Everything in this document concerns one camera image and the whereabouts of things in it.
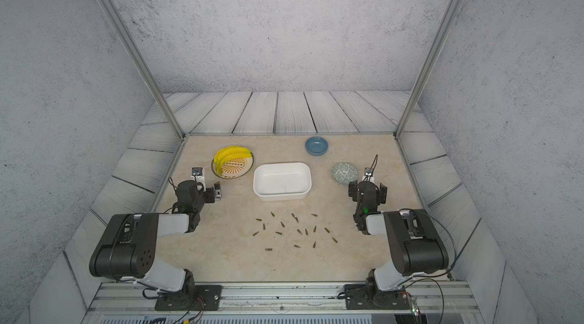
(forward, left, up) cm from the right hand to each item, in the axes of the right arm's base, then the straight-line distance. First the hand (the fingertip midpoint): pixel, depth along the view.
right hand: (371, 181), depth 93 cm
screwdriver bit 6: (-15, +36, -7) cm, 39 cm away
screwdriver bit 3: (-12, +39, -7) cm, 41 cm away
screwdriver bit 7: (-12, +31, -7) cm, 34 cm away
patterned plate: (+12, +60, -7) cm, 61 cm away
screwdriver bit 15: (-22, +15, -7) cm, 28 cm away
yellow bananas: (+16, +63, -1) cm, 65 cm away
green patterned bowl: (+8, +9, -5) cm, 13 cm away
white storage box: (+6, +37, -8) cm, 39 cm away
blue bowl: (+25, +21, -6) cm, 33 cm away
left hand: (0, +66, 0) cm, 66 cm away
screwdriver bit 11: (-11, +23, -7) cm, 27 cm away
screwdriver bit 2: (-16, +43, -7) cm, 46 cm away
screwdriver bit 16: (-24, +40, -8) cm, 48 cm away
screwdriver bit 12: (-23, +30, -8) cm, 38 cm away
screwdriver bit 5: (-19, +37, -7) cm, 42 cm away
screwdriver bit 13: (-23, +23, -8) cm, 34 cm away
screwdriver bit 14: (-17, +18, -8) cm, 26 cm away
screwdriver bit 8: (-17, +29, -8) cm, 35 cm away
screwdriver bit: (-13, +45, -7) cm, 48 cm away
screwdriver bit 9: (-18, +26, -8) cm, 33 cm away
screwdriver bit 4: (-19, +46, -7) cm, 51 cm away
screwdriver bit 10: (-17, +23, -8) cm, 30 cm away
